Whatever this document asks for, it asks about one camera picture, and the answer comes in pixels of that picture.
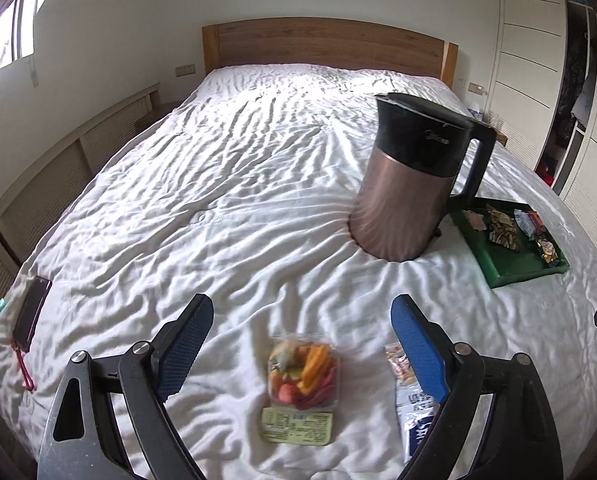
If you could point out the brown oatmeal snack bag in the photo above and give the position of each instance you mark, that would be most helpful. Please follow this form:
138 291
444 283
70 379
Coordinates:
502 230

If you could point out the wooden headboard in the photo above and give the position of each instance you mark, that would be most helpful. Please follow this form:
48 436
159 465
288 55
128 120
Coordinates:
334 42

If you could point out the green snack tray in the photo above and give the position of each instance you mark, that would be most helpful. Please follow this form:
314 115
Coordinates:
499 265

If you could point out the tissue box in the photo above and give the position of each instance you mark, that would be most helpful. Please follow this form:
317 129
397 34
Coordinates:
475 110

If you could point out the small tan snack packet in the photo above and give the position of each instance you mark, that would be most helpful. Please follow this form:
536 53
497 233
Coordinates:
475 220

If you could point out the radiator cover panel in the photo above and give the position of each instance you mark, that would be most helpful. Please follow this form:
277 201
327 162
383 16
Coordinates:
38 198

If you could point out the white bed quilt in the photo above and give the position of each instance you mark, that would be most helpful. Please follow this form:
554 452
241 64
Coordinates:
243 194

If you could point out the wooden nightstand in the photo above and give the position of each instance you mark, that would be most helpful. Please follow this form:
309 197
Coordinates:
501 137

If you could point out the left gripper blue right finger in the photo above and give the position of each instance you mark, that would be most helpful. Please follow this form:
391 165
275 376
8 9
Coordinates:
519 440

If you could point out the dark blue gold snack packet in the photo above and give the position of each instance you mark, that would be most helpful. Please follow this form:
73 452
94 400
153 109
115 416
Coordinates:
547 251

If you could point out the black copper electric kettle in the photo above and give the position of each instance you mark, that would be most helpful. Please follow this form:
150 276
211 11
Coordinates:
427 161

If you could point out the dried fruit chips bag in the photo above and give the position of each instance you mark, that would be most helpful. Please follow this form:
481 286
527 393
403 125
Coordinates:
303 383

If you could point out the white sliding wardrobe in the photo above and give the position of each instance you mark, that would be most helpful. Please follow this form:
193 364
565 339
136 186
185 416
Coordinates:
543 97

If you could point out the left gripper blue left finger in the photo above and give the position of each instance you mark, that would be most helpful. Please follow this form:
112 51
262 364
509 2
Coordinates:
82 439

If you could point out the silver blue snack packet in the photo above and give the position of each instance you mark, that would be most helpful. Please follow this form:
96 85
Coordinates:
525 223

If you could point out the red candy wrapper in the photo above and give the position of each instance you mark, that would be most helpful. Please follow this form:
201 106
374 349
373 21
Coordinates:
538 224

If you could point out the white blue oat stick packet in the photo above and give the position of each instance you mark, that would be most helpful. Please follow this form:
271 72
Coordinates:
415 409

